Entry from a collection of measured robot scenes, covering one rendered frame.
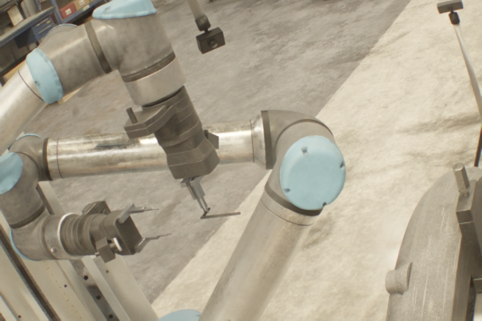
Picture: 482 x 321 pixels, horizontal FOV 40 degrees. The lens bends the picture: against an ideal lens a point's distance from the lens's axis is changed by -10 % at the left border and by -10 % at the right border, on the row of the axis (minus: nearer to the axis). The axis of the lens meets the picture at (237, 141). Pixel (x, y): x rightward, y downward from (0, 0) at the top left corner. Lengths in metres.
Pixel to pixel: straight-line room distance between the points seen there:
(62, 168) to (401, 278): 0.72
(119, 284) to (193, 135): 0.88
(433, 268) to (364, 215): 2.14
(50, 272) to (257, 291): 0.57
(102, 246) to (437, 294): 0.56
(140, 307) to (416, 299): 1.07
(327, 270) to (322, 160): 1.71
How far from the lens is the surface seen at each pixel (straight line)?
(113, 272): 1.91
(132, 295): 1.95
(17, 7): 10.74
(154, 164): 1.41
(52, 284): 1.73
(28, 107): 1.23
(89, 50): 1.06
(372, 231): 3.06
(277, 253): 1.33
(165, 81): 1.08
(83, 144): 1.43
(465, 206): 1.09
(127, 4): 1.06
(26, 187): 1.35
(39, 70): 1.07
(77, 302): 1.77
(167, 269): 3.48
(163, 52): 1.08
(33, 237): 1.37
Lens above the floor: 1.59
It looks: 21 degrees down
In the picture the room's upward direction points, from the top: 24 degrees counter-clockwise
